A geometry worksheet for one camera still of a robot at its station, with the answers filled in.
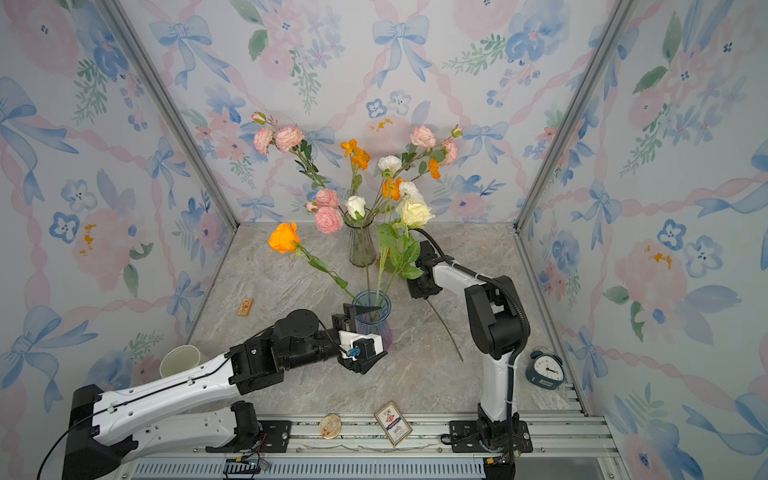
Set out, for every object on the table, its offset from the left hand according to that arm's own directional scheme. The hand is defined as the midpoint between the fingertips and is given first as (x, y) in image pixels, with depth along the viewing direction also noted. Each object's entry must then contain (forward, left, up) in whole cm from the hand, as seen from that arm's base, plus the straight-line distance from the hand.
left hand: (380, 322), depth 64 cm
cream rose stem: (+15, -5, +5) cm, 17 cm away
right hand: (+26, -12, -26) cm, 39 cm away
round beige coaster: (-15, +13, -28) cm, 34 cm away
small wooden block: (+18, +44, -26) cm, 55 cm away
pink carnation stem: (+27, +14, +6) cm, 31 cm away
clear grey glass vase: (+36, +8, -19) cm, 41 cm away
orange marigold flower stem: (+11, -19, -27) cm, 35 cm away
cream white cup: (-2, +52, -18) cm, 55 cm away
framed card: (-14, -3, -26) cm, 29 cm away
